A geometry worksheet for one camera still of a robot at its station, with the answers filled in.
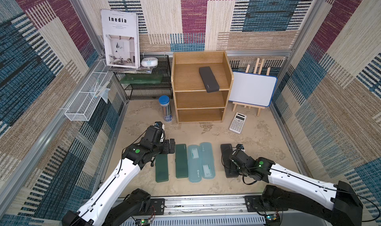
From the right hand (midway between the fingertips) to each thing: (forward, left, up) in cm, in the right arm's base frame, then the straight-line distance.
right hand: (230, 165), depth 82 cm
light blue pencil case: (-1, +19, -4) cm, 20 cm away
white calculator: (+31, -11, -4) cm, 33 cm away
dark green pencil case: (+1, +38, -4) cm, 38 cm away
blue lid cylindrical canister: (+35, +38, +15) cm, 53 cm away
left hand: (+8, +33, +13) cm, 37 cm away
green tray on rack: (+48, +52, +22) cm, 74 cm away
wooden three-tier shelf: (+34, +19, +12) cm, 41 cm away
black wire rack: (+59, +52, +1) cm, 79 cm away
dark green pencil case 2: (+1, +27, -5) cm, 27 cm away
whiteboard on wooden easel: (+44, -21, +14) cm, 51 cm away
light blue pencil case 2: (+5, +12, -5) cm, 14 cm away
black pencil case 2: (+36, +10, +28) cm, 46 cm away
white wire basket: (+16, +72, +30) cm, 80 cm away
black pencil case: (-5, +2, +8) cm, 9 cm away
